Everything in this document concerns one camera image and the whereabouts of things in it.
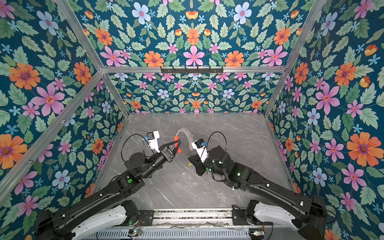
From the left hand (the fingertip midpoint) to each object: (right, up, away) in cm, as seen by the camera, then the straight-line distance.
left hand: (181, 140), depth 61 cm
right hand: (+2, -8, +6) cm, 11 cm away
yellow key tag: (+3, -13, +10) cm, 17 cm away
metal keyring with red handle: (+3, 0, +7) cm, 7 cm away
